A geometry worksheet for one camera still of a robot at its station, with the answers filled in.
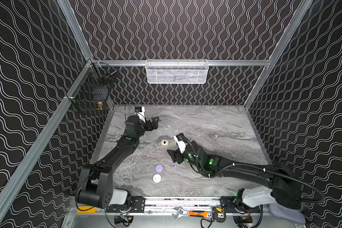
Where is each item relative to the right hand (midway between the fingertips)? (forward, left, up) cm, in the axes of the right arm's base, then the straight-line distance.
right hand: (172, 147), depth 77 cm
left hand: (+17, +10, +5) cm, 20 cm away
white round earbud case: (-11, +9, -16) cm, 22 cm away
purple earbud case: (-5, +9, -16) cm, 19 cm away
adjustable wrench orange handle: (-28, -4, -17) cm, 33 cm away
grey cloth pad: (-26, -54, -17) cm, 62 cm away
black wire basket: (+34, +52, +12) cm, 63 cm away
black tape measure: (-29, -23, -15) cm, 39 cm away
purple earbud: (-4, -1, -17) cm, 17 cm away
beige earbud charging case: (+12, +6, -15) cm, 20 cm away
